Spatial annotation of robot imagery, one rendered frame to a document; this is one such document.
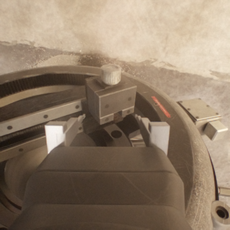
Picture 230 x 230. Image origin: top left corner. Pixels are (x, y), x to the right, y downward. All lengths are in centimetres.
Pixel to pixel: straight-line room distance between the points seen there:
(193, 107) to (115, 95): 27
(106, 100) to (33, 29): 74
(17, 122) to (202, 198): 37
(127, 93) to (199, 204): 24
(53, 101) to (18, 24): 68
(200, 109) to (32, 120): 45
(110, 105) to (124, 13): 57
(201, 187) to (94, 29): 78
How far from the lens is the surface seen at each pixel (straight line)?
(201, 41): 93
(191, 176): 31
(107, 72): 34
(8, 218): 44
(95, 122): 45
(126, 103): 38
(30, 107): 42
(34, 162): 64
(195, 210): 28
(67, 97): 42
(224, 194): 50
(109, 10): 86
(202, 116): 51
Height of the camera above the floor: 85
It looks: 51 degrees down
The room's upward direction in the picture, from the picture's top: 169 degrees counter-clockwise
